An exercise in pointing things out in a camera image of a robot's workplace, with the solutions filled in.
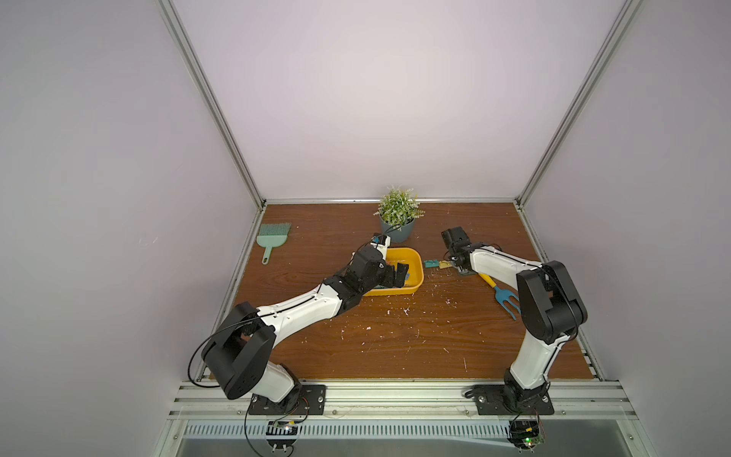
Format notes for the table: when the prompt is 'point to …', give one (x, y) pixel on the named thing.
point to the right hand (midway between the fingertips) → (464, 249)
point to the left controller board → (282, 434)
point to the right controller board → (525, 434)
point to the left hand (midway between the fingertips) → (400, 263)
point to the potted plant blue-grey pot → (398, 208)
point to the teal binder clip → (431, 263)
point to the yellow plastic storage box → (415, 272)
